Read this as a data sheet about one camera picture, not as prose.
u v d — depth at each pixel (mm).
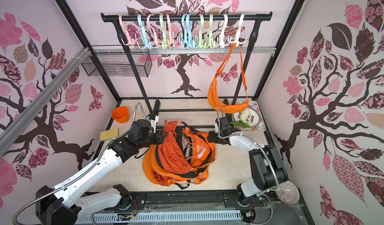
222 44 613
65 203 394
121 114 1095
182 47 924
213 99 870
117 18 549
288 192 744
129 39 614
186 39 619
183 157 736
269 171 440
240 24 563
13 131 508
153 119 684
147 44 624
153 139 649
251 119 1065
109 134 983
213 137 841
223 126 726
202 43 624
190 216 699
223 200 741
